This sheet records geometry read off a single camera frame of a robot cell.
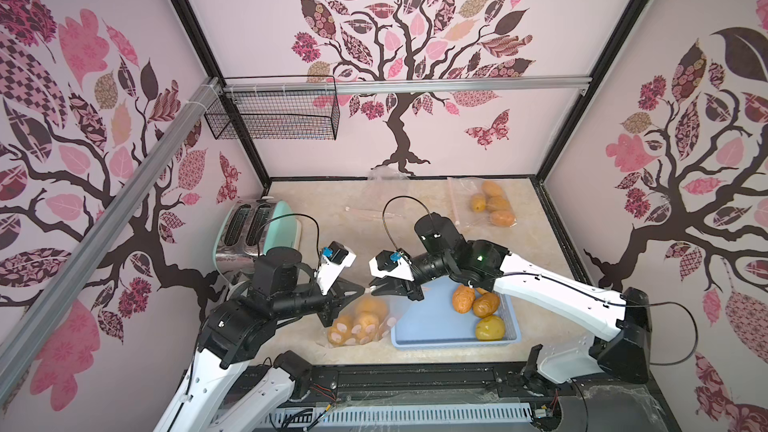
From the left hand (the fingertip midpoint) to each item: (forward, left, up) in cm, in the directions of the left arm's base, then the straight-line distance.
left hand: (358, 297), depth 61 cm
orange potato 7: (-3, -1, -10) cm, 11 cm away
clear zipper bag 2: (-1, -6, -14) cm, 15 cm away
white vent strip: (-19, -8, -27) cm, 34 cm away
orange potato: (+52, -47, -23) cm, 73 cm away
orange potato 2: (+44, -40, -22) cm, 63 cm away
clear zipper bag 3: (+51, -5, -25) cm, 57 cm away
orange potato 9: (+6, -33, -21) cm, 40 cm away
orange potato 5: (+4, -2, -13) cm, 14 cm away
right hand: (+3, -3, +1) cm, 4 cm away
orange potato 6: (-5, +4, -7) cm, 9 cm away
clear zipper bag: (+53, -35, -24) cm, 68 cm away
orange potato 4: (+37, -46, -22) cm, 64 cm away
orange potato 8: (+8, -28, -21) cm, 36 cm away
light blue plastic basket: (+4, -20, -27) cm, 34 cm away
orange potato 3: (+44, -46, -22) cm, 68 cm away
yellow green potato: (0, -33, -21) cm, 40 cm away
